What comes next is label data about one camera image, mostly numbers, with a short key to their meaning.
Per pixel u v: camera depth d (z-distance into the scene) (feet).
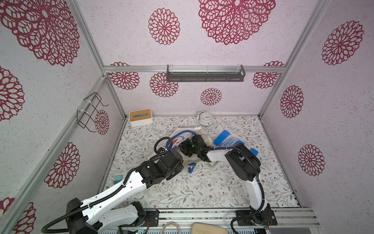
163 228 2.30
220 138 3.48
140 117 3.79
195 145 2.61
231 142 3.39
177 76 2.88
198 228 2.22
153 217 2.45
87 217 1.26
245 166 1.79
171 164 1.80
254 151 3.28
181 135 2.91
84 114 2.43
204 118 3.74
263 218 2.08
